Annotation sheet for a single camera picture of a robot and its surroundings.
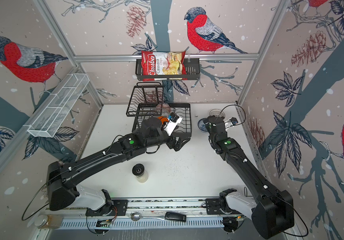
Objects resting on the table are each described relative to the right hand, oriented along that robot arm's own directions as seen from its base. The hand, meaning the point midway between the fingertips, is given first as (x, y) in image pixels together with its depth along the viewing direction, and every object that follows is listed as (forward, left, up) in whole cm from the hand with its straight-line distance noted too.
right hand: (209, 124), depth 81 cm
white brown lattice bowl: (+26, -10, -18) cm, 33 cm away
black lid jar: (-23, +37, -9) cm, 45 cm away
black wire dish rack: (+30, +44, -11) cm, 54 cm away
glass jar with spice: (-46, +72, -12) cm, 87 cm away
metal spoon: (-42, +36, -19) cm, 58 cm away
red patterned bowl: (+9, +27, +2) cm, 28 cm away
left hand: (-13, +13, +9) cm, 21 cm away
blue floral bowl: (+15, +1, -21) cm, 26 cm away
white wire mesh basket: (-9, +81, +12) cm, 82 cm away
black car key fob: (-41, +19, -17) cm, 48 cm away
